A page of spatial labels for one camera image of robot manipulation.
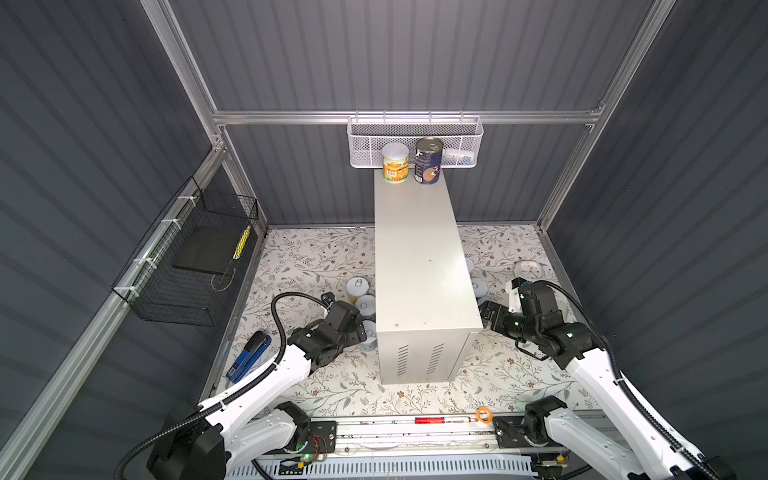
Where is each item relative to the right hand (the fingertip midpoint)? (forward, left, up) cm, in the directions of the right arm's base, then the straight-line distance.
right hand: (489, 318), depth 78 cm
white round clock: (+26, -22, -13) cm, 37 cm away
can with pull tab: (+17, -2, -10) cm, 20 cm away
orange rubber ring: (-21, +1, -15) cm, 26 cm away
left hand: (0, +38, -6) cm, 38 cm away
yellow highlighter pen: (+16, +66, +13) cm, 69 cm away
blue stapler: (-5, +65, -8) cm, 66 cm away
